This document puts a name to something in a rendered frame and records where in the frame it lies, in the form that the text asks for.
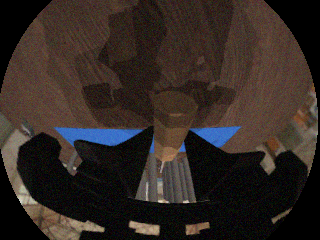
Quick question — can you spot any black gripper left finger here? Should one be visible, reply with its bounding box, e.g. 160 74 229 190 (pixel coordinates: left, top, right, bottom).
73 127 155 199

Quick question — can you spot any blue tape strip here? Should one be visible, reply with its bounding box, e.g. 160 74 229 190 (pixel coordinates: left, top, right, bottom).
55 125 240 153

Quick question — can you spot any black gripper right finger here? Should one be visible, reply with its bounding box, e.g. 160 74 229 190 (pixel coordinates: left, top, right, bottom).
184 129 265 203

